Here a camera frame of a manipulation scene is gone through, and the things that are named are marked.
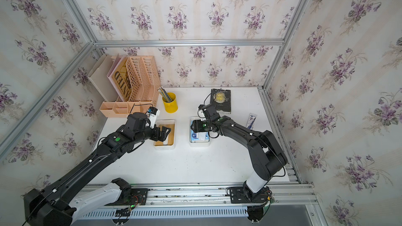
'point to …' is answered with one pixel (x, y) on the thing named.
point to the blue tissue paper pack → (200, 136)
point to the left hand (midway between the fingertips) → (165, 128)
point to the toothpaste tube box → (252, 121)
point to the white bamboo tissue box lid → (169, 143)
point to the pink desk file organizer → (144, 85)
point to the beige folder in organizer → (98, 76)
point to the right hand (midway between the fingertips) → (196, 126)
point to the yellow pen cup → (170, 106)
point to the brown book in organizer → (121, 79)
